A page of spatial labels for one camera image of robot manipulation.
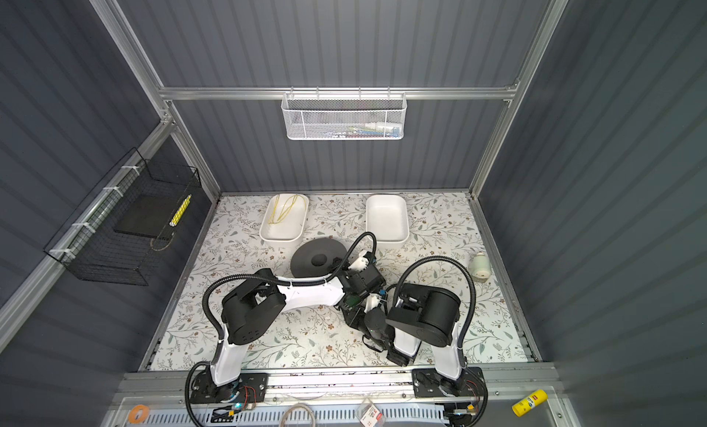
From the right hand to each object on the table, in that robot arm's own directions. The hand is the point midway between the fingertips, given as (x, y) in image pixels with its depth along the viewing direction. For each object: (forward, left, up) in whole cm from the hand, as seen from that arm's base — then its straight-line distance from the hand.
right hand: (341, 309), depth 85 cm
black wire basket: (+11, +58, +27) cm, 65 cm away
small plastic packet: (-27, -8, 0) cm, 28 cm away
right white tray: (+39, -17, -2) cm, 43 cm away
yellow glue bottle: (-24, -49, -1) cm, 55 cm away
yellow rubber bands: (+48, +26, -3) cm, 55 cm away
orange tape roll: (-27, +52, -2) cm, 58 cm away
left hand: (+14, +2, +5) cm, 15 cm away
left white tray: (+35, +24, +4) cm, 42 cm away
